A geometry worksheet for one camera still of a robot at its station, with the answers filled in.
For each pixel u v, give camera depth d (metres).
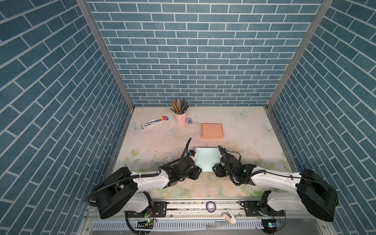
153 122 1.08
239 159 0.74
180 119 1.04
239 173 0.64
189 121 1.08
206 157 0.89
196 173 0.74
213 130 1.02
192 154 0.77
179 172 0.65
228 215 0.71
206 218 0.72
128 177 0.45
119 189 0.47
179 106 1.05
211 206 0.75
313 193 0.43
